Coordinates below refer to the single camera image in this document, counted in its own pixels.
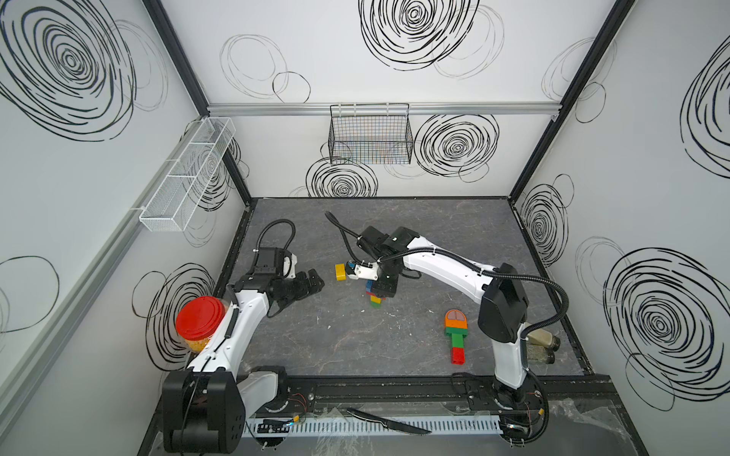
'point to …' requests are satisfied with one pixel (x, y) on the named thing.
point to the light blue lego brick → (369, 289)
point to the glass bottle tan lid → (546, 338)
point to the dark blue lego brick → (370, 283)
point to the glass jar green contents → (540, 353)
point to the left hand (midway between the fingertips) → (311, 288)
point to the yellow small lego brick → (374, 298)
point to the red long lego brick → (371, 294)
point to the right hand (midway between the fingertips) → (381, 286)
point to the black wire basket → (377, 133)
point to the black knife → (390, 424)
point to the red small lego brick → (457, 355)
